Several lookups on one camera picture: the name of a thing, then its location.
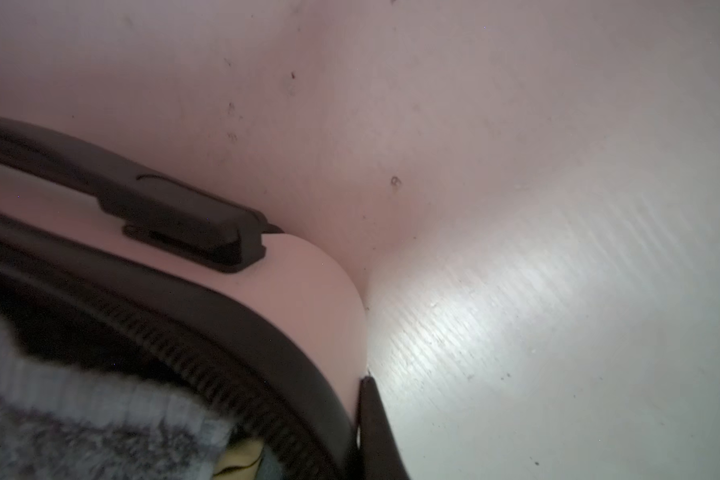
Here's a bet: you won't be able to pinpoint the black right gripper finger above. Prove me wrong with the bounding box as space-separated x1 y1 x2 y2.
359 376 410 480

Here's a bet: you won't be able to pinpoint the khaki shorts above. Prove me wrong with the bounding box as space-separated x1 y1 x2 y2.
213 438 264 480

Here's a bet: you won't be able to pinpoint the black suitcase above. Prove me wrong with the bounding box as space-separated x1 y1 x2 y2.
0 118 367 479

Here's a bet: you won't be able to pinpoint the grey towel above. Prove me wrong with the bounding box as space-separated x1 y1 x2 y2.
0 313 235 479

